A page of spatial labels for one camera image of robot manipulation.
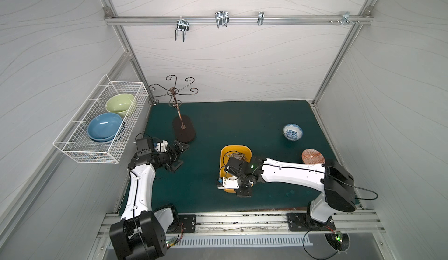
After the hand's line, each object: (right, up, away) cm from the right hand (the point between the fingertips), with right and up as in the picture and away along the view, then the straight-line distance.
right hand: (236, 186), depth 78 cm
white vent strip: (-22, -19, -8) cm, 31 cm away
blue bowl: (-51, +28, -14) cm, 60 cm away
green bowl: (-51, +38, -5) cm, 63 cm away
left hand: (-23, +15, 0) cm, 28 cm away
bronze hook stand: (-32, +26, +26) cm, 49 cm away
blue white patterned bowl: (+35, +23, +26) cm, 49 cm away
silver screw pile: (+2, +10, +17) cm, 20 cm away
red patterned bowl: (+41, +11, +14) cm, 45 cm away
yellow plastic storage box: (+4, +13, +17) cm, 22 cm away
